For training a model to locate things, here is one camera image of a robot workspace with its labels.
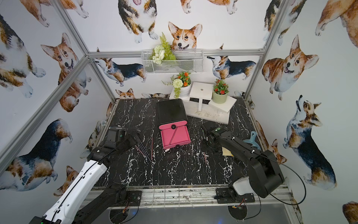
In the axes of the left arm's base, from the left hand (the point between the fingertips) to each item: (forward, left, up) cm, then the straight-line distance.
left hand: (135, 135), depth 79 cm
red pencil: (+5, -20, -10) cm, 23 cm away
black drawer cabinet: (+21, -19, -5) cm, 28 cm away
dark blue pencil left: (-2, -1, -17) cm, 17 cm away
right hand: (-5, -41, -10) cm, 42 cm away
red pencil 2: (-3, +1, -17) cm, 17 cm away
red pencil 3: (-1, -6, -18) cm, 19 cm away
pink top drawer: (+7, -21, -2) cm, 22 cm away
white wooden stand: (+31, -40, -9) cm, 51 cm away
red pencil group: (-8, -41, -17) cm, 45 cm away
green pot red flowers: (+25, -51, +8) cm, 57 cm away
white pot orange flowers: (+29, -27, +12) cm, 41 cm away
